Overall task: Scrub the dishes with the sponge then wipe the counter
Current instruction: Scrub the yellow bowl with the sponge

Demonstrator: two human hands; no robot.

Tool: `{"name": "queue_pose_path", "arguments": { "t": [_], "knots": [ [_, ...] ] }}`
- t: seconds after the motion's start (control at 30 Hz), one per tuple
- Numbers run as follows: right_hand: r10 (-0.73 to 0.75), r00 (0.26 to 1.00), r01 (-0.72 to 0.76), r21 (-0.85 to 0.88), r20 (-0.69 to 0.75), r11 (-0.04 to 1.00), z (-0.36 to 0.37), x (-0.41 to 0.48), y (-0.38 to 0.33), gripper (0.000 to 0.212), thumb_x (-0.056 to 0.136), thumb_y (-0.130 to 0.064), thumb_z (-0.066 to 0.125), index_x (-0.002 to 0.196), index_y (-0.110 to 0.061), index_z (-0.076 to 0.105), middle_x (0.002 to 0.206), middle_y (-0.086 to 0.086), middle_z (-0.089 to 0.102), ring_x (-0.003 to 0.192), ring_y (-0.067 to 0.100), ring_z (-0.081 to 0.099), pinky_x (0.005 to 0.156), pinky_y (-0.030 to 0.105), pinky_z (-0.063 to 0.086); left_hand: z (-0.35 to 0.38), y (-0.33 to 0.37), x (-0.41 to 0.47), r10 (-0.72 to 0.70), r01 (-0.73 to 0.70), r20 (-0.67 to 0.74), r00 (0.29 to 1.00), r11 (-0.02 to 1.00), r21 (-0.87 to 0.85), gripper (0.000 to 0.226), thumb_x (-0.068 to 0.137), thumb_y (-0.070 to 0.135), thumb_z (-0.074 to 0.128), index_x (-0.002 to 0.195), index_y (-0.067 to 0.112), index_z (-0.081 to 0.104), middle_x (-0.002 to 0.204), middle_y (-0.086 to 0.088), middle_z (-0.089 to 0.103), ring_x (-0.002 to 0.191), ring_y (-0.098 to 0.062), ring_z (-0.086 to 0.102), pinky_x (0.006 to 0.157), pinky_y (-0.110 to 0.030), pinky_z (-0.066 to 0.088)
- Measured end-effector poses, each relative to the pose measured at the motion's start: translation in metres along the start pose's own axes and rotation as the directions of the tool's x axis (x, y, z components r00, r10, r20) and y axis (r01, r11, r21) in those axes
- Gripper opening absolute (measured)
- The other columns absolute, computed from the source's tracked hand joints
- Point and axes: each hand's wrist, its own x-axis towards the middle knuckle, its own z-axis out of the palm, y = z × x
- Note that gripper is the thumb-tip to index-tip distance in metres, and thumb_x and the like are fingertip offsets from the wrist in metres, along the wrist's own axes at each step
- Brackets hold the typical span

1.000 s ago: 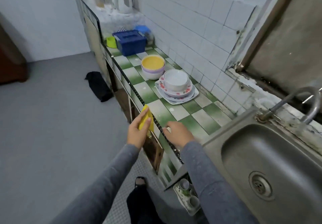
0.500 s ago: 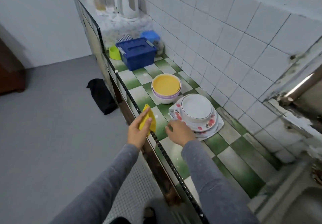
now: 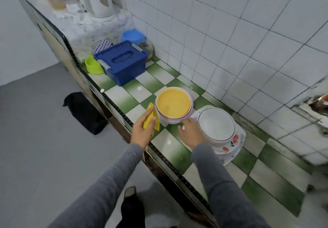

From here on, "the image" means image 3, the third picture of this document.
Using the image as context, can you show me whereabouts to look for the person's right hand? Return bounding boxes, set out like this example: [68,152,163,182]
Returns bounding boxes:
[177,118,207,150]

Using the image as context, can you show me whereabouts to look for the person's left hand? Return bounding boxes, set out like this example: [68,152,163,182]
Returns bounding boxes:
[129,105,157,150]

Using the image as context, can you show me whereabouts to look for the cream plastic bowl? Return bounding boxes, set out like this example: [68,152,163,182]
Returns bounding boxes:
[154,86,196,126]

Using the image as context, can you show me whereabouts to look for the person's right forearm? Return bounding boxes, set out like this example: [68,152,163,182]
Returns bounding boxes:
[191,142,271,228]

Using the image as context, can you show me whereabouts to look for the person's black shoe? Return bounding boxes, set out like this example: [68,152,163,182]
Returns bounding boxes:
[117,186,147,228]
[187,211,210,226]

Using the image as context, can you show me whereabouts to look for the blue plastic box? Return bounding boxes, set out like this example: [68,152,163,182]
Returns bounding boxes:
[94,41,149,87]

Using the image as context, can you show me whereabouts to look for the lime green plastic bowl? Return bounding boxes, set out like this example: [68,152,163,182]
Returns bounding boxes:
[84,55,105,75]

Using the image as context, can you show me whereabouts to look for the glass jar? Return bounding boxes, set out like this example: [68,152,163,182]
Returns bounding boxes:
[141,40,154,61]

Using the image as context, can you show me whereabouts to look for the blue white checked cloth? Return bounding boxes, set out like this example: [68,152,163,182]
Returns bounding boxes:
[92,38,113,56]

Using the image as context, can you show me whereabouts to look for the blue plastic bowl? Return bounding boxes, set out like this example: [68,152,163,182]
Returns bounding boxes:
[121,29,148,47]

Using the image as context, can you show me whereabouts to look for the clear plastic bag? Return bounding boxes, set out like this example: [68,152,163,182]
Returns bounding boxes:
[20,0,135,57]

